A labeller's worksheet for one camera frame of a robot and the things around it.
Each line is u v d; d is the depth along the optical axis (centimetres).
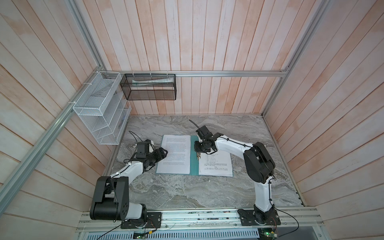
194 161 95
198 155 97
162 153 83
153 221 73
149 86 107
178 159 95
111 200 43
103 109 72
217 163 93
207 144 72
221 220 75
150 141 86
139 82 91
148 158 76
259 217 65
